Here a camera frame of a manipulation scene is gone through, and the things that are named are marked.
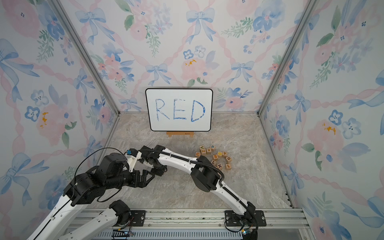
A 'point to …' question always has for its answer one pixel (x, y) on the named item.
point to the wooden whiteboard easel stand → (170, 133)
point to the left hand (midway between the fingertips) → (148, 174)
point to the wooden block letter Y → (224, 154)
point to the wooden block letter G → (228, 159)
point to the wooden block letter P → (213, 147)
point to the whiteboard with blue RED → (179, 109)
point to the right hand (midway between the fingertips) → (162, 168)
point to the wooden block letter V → (201, 147)
